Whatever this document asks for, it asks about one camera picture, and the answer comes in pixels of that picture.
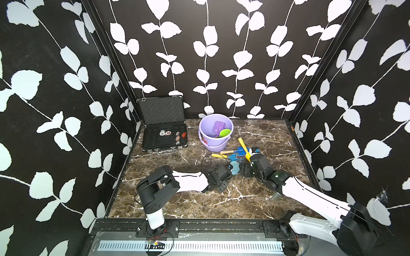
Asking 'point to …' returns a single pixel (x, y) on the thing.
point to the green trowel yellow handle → (224, 133)
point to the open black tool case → (165, 129)
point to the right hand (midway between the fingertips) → (243, 162)
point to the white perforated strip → (194, 246)
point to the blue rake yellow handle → (233, 157)
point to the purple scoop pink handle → (218, 126)
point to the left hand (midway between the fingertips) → (223, 178)
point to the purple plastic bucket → (207, 137)
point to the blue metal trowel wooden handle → (240, 151)
